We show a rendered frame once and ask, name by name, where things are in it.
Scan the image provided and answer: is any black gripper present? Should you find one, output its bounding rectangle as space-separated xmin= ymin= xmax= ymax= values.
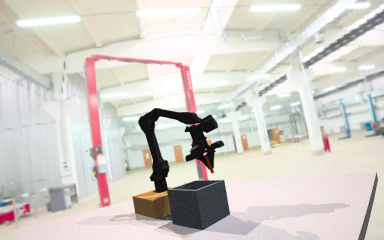
xmin=185 ymin=135 xmax=225 ymax=170

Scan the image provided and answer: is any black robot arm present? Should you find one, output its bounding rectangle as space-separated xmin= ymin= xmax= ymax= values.
xmin=138 ymin=108 xmax=218 ymax=193

